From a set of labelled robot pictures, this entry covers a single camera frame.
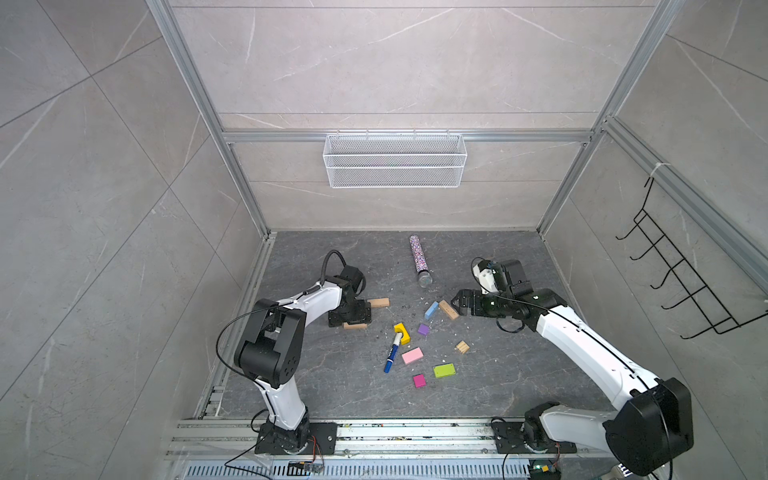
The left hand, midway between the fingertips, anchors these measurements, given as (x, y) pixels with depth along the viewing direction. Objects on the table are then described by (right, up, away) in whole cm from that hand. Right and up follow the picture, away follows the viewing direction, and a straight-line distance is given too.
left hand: (356, 313), depth 94 cm
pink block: (+17, -11, -8) cm, 22 cm away
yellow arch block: (+14, -4, -4) cm, 15 cm away
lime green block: (+26, -14, -10) cm, 32 cm away
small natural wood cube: (+33, -9, -6) cm, 34 cm away
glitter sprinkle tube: (+23, +11, +7) cm, 26 cm away
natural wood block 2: (+2, -2, -9) cm, 9 cm away
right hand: (+32, +6, -12) cm, 35 cm away
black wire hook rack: (+77, +12, -31) cm, 84 cm away
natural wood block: (+8, +3, +5) cm, 10 cm away
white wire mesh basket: (+13, +51, +6) cm, 53 cm away
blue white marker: (+12, -10, -7) cm, 17 cm away
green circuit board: (+48, -33, -24) cm, 63 cm away
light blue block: (+24, +1, +1) cm, 24 cm away
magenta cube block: (+19, -17, -11) cm, 28 cm away
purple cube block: (+22, -5, -1) cm, 22 cm away
